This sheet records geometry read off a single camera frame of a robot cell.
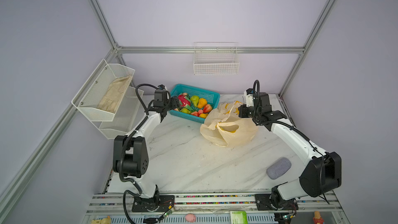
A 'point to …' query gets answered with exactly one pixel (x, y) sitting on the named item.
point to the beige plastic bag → (223, 126)
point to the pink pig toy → (190, 218)
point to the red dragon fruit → (184, 101)
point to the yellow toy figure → (107, 220)
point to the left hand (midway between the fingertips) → (173, 101)
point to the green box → (238, 217)
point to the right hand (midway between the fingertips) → (238, 107)
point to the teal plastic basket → (211, 98)
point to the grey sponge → (278, 167)
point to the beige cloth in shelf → (114, 94)
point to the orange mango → (202, 102)
